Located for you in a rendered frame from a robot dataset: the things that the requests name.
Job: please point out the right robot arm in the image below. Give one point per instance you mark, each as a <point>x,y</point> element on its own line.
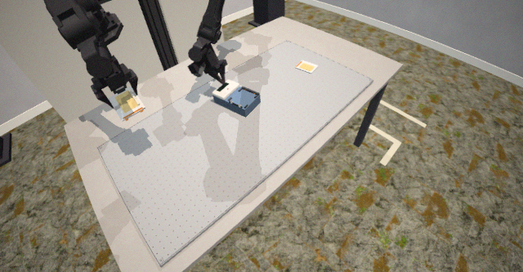
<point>75,22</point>

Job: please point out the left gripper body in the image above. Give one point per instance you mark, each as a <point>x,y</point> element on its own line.
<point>217,66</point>

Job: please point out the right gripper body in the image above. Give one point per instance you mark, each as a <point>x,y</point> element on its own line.
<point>129,75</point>

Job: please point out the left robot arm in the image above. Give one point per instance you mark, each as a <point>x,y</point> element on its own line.
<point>209,29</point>

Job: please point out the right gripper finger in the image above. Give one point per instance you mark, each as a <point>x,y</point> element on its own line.
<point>134,84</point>
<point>101,96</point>

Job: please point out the white cassette with yellow panel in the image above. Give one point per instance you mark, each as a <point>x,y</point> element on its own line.
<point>307,67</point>
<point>125,105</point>

